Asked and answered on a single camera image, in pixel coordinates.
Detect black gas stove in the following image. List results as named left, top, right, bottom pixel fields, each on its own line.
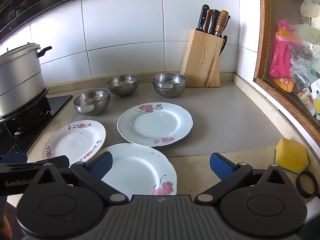
left=0, top=87, right=73, bottom=157

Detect orange packet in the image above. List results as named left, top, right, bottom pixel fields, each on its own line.
left=272, top=77, right=296, bottom=93

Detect light wooden handled knife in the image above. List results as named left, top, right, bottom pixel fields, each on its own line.
left=214, top=10, right=230, bottom=38

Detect wooden window frame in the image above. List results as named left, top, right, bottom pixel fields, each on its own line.
left=253, top=0, right=320, bottom=142

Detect black ring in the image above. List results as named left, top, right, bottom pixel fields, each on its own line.
left=295, top=171, right=318, bottom=199

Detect aluminium steamer pot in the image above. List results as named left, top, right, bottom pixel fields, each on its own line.
left=0, top=43, right=53, bottom=118

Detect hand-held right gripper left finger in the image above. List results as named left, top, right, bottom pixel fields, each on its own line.
left=30, top=152, right=129, bottom=205

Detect large white floral plate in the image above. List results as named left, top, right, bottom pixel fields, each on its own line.
left=117, top=102, right=194, bottom=147
left=94, top=143, right=178, bottom=196

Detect pink plastic bag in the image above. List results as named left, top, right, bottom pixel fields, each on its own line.
left=269, top=19, right=302, bottom=78

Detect black handled knife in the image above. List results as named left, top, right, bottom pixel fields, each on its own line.
left=196, top=4, right=210, bottom=31

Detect stainless steel bowl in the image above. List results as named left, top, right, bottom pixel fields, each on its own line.
left=107, top=74, right=140, bottom=97
left=152, top=73, right=188, bottom=99
left=73, top=88, right=110, bottom=117

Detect brown handled knife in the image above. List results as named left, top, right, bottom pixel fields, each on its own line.
left=202, top=9, right=213, bottom=33

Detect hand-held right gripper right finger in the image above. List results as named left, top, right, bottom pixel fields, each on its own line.
left=194, top=152, right=293, bottom=205

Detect black ribbed handle sharpening steel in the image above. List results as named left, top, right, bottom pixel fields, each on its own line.
left=208, top=10, right=221, bottom=36

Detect yellow sponge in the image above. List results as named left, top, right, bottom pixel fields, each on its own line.
left=275, top=137, right=309, bottom=175

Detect small gold-rimmed floral plate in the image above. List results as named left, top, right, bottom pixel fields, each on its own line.
left=42, top=120, right=107, bottom=165

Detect black handled scissors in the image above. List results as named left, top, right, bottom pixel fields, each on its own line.
left=218, top=35, right=229, bottom=58

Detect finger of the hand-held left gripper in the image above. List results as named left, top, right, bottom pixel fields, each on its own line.
left=0, top=153, right=28, bottom=165
left=37, top=155, right=70, bottom=172

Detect wooden knife block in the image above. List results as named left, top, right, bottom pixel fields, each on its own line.
left=180, top=29, right=223, bottom=88

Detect grey counter mat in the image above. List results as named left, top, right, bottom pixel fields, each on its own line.
left=71, top=81, right=286, bottom=157

